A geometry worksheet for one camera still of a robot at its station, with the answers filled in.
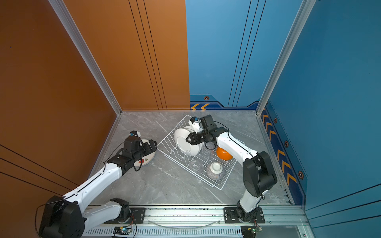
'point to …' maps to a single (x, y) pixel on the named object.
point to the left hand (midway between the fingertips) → (151, 143)
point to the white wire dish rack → (198, 163)
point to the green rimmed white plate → (180, 137)
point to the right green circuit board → (250, 231)
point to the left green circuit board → (120, 230)
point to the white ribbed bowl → (215, 171)
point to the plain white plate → (190, 128)
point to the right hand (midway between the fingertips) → (188, 138)
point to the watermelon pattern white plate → (146, 159)
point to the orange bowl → (223, 154)
